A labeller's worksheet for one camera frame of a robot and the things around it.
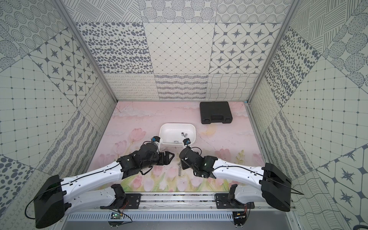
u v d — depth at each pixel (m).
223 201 0.73
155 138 0.73
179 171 0.84
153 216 0.70
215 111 1.10
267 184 0.41
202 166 0.58
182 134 0.99
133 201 0.74
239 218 0.73
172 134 1.01
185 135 0.99
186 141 0.71
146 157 0.61
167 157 0.71
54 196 0.41
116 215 0.72
